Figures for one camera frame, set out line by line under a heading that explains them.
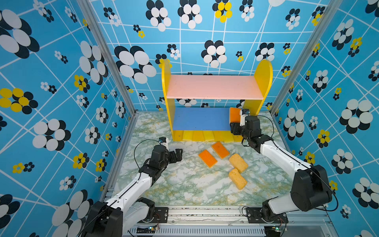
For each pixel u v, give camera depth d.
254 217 0.72
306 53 0.85
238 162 0.89
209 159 0.91
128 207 0.46
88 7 0.69
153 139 0.72
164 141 0.75
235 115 0.86
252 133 0.65
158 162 0.64
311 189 0.42
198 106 1.22
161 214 0.74
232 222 0.72
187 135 1.02
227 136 1.03
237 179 0.83
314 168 0.45
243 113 0.76
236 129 0.77
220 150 0.97
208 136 1.02
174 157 0.75
